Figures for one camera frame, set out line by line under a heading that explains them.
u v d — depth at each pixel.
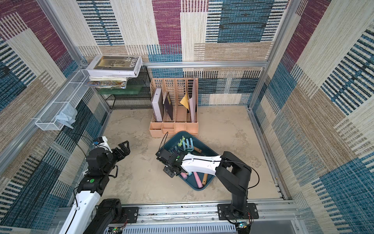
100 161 0.57
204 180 0.83
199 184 0.81
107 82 0.83
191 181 0.83
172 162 0.65
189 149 0.91
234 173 0.47
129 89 0.95
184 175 0.81
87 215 0.48
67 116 0.66
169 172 0.76
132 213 0.74
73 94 0.82
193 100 0.87
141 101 1.19
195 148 0.94
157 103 0.96
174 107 1.27
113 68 0.83
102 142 0.67
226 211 0.74
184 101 0.89
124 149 0.70
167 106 1.05
